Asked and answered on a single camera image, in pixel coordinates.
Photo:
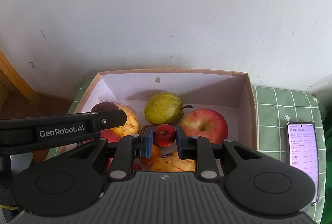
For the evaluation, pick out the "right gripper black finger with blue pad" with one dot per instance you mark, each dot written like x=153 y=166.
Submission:
x=199 y=149
x=126 y=150

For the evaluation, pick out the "black genrobot.ai right gripper finger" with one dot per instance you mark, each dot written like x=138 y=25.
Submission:
x=25 y=135

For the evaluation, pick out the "small dark red fruit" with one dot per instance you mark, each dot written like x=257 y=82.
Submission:
x=164 y=135

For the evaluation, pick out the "orange tangerine in box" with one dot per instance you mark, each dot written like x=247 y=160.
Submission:
x=155 y=153

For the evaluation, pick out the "yellow red stickered apple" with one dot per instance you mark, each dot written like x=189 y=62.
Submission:
x=132 y=125

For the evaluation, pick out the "large red apple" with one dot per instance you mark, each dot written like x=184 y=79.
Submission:
x=206 y=123

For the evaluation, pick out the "yellow stickered fruit front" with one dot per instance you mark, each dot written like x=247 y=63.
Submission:
x=171 y=162

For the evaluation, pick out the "wooden furniture piece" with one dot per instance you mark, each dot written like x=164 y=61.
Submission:
x=19 y=100

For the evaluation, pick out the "yellow-green pear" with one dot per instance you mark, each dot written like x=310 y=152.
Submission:
x=164 y=108

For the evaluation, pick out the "dark purple plum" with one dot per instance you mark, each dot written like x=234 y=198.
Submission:
x=104 y=106

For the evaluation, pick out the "cardboard box white inside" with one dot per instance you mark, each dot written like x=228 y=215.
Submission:
x=213 y=104

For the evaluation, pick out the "green checkered tablecloth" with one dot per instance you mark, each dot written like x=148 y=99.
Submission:
x=256 y=116

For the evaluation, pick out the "smartphone with lit screen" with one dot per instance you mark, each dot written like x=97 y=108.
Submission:
x=303 y=150

